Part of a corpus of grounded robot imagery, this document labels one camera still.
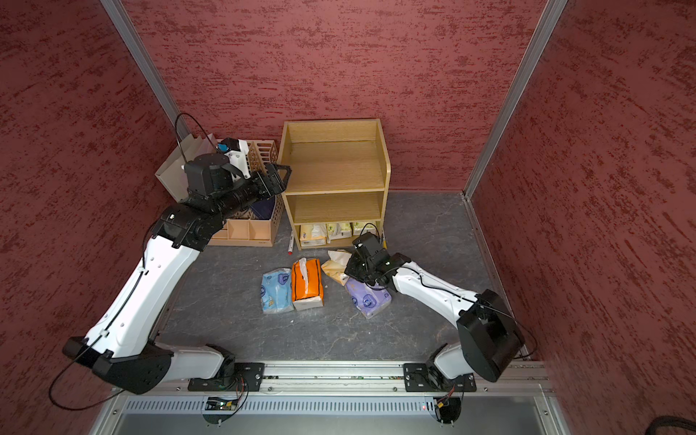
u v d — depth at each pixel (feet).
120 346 1.23
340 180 2.62
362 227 3.26
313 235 3.19
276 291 2.84
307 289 2.73
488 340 1.38
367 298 2.74
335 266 2.93
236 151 1.83
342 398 2.39
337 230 3.09
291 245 3.37
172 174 2.87
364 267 2.15
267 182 1.83
